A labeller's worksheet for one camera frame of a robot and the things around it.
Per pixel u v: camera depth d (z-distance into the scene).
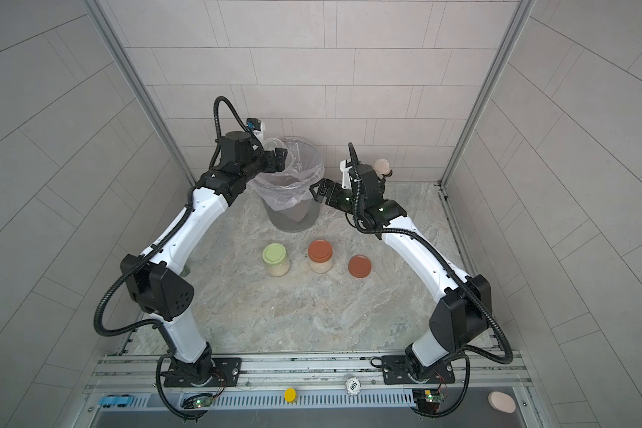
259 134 0.68
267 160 0.71
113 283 0.40
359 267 0.92
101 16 0.71
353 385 0.64
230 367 0.71
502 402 0.67
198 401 0.65
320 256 0.84
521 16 0.72
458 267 0.45
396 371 0.71
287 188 0.80
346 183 0.68
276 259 0.83
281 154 0.77
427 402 0.68
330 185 0.66
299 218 1.03
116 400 0.65
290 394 0.64
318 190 0.68
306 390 0.70
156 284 0.44
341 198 0.67
